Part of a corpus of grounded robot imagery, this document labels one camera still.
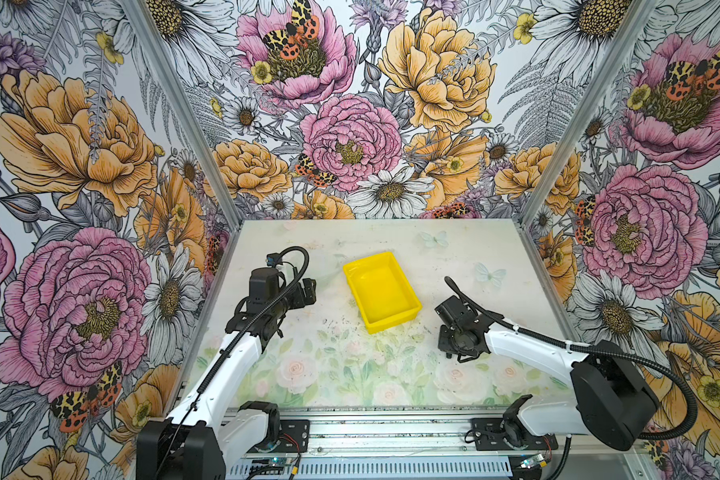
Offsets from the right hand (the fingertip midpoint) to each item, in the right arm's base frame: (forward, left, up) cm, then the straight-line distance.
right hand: (449, 353), depth 87 cm
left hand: (+13, +42, +14) cm, 46 cm away
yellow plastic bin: (+20, +18, +2) cm, 27 cm away
